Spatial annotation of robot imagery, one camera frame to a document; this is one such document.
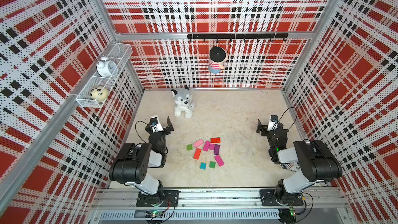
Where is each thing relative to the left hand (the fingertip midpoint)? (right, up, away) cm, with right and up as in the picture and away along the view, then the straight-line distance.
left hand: (163, 117), depth 89 cm
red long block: (+20, -21, -1) cm, 29 cm away
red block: (+31, -14, +5) cm, 34 cm away
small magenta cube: (+29, -18, +1) cm, 34 cm away
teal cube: (+23, -26, -5) cm, 36 cm away
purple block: (+31, -18, -1) cm, 36 cm away
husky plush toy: (+12, +9, +4) cm, 15 cm away
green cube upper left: (+15, -18, +1) cm, 24 cm away
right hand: (+63, -1, +3) cm, 63 cm away
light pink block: (+20, -16, +5) cm, 26 cm away
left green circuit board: (+3, -42, -20) cm, 47 cm away
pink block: (+33, -24, -3) cm, 41 cm away
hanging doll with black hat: (+32, +36, +4) cm, 49 cm away
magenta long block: (+25, -17, +2) cm, 31 cm away
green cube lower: (+29, -26, -5) cm, 39 cm away
